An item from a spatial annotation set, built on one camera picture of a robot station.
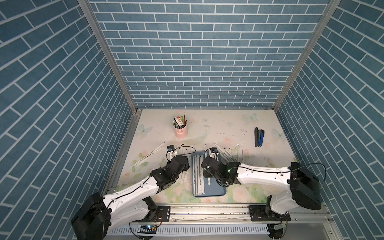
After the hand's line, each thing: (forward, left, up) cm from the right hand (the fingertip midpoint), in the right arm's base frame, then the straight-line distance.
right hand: (206, 167), depth 82 cm
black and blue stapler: (+28, -35, -5) cm, 45 cm away
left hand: (+3, +10, +1) cm, 11 cm away
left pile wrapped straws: (-3, +12, -8) cm, 15 cm away
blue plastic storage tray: (-8, 0, -8) cm, 11 cm away
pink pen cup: (+23, +17, 0) cm, 28 cm away
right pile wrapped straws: (+12, -14, -7) cm, 20 cm away
